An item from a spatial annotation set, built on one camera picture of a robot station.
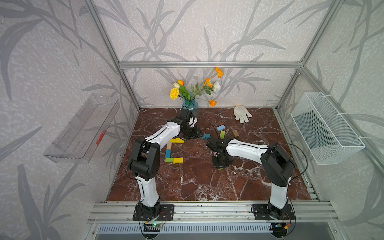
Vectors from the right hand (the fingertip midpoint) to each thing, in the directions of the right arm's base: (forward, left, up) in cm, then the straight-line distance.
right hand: (217, 166), depth 89 cm
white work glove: (+44, -22, -1) cm, 49 cm away
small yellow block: (+18, +29, 0) cm, 35 cm away
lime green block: (+4, +29, 0) cm, 30 cm away
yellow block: (+18, +25, 0) cm, 31 cm away
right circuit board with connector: (-31, -28, -4) cm, 42 cm away
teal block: (+8, +31, +1) cm, 32 cm away
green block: (-2, -2, +2) cm, 4 cm away
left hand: (+15, +10, +11) cm, 21 cm away
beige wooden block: (+14, +31, +1) cm, 34 cm away
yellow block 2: (+4, +24, 0) cm, 24 cm away
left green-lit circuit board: (-30, +33, -2) cm, 44 cm away
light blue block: (+29, -5, 0) cm, 30 cm away
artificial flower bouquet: (+43, +24, +24) cm, 55 cm away
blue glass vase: (+42, +16, +10) cm, 46 cm away
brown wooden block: (+24, -15, 0) cm, 28 cm away
